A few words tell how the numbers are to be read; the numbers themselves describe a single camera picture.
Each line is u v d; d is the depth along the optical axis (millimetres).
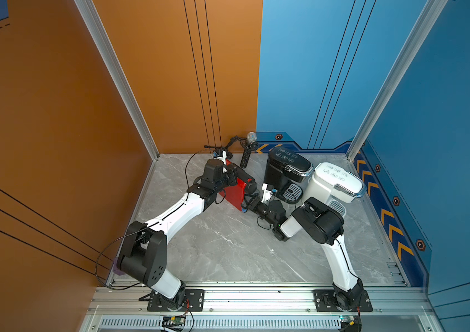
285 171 874
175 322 719
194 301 737
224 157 775
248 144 1027
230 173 764
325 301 725
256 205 870
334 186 806
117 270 458
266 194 892
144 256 440
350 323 695
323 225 563
